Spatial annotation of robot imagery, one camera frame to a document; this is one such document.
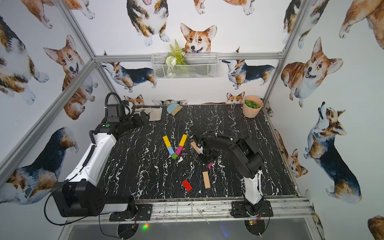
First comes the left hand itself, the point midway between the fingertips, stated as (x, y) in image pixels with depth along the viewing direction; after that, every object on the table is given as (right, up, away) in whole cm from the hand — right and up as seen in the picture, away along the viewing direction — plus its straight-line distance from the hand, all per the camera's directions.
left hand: (144, 115), depth 81 cm
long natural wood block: (+27, -20, +15) cm, 37 cm away
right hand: (+35, -28, +9) cm, 45 cm away
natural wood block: (+34, -36, +2) cm, 49 cm away
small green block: (+14, -25, +11) cm, 31 cm away
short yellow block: (+8, -17, +18) cm, 26 cm away
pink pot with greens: (+67, +8, +25) cm, 72 cm away
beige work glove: (-5, +2, +35) cm, 35 cm away
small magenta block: (+36, -29, +8) cm, 47 cm away
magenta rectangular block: (+17, -22, +14) cm, 31 cm away
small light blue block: (+11, -22, +14) cm, 28 cm away
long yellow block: (+19, -16, +19) cm, 31 cm away
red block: (+23, -39, 0) cm, 45 cm away
